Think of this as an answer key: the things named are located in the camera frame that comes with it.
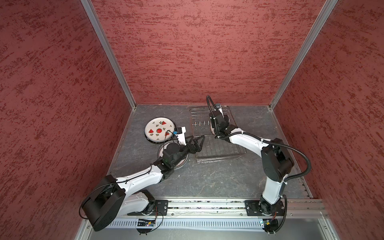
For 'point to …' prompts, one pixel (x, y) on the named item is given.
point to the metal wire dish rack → (214, 149)
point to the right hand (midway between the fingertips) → (218, 118)
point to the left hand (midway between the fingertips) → (200, 139)
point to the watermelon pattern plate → (159, 129)
